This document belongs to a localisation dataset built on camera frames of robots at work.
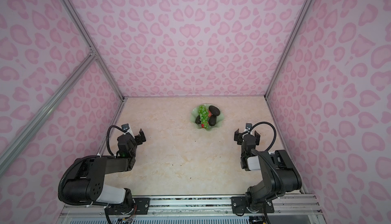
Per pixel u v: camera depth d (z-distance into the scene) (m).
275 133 0.69
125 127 0.78
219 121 1.03
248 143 0.70
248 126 0.79
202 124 0.98
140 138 0.84
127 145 0.70
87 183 0.44
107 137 0.64
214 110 1.03
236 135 0.86
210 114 1.03
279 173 0.42
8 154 0.50
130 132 0.80
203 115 0.98
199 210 0.72
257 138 0.84
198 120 1.00
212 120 1.02
